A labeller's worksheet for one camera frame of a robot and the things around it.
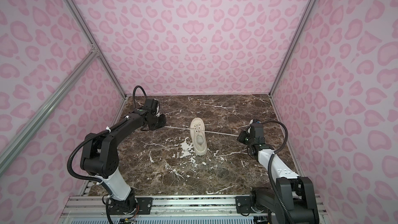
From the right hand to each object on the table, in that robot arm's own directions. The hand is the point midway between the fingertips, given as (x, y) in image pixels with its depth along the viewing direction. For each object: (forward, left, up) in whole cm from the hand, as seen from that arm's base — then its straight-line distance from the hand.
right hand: (242, 132), depth 88 cm
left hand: (+6, +45, +1) cm, 45 cm away
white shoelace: (+3, +22, -5) cm, 23 cm away
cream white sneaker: (-2, +25, -3) cm, 25 cm away
